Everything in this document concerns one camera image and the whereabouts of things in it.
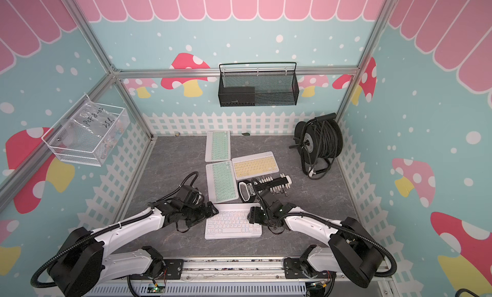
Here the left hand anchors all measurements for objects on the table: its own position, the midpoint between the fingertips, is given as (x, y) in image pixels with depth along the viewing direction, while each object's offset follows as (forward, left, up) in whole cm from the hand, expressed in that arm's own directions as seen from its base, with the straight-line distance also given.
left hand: (215, 216), depth 83 cm
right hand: (-1, -17, -1) cm, 17 cm away
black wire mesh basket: (+56, -18, +30) cm, 66 cm away
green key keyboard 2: (+21, 0, -5) cm, 21 cm away
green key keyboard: (+45, +5, -5) cm, 45 cm away
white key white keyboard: (-2, -7, -2) cm, 8 cm away
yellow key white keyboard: (+31, -17, -5) cm, 36 cm away
